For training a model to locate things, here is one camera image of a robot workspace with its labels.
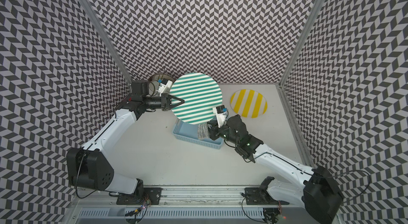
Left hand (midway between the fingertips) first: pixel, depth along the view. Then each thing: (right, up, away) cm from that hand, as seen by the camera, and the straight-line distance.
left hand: (183, 104), depth 73 cm
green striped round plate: (+9, +5, -3) cm, 10 cm away
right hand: (+10, -10, +2) cm, 15 cm away
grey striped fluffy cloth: (+10, -13, 0) cm, 16 cm away
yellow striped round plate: (+38, -1, +34) cm, 51 cm away
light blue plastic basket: (-1, -19, +26) cm, 32 cm away
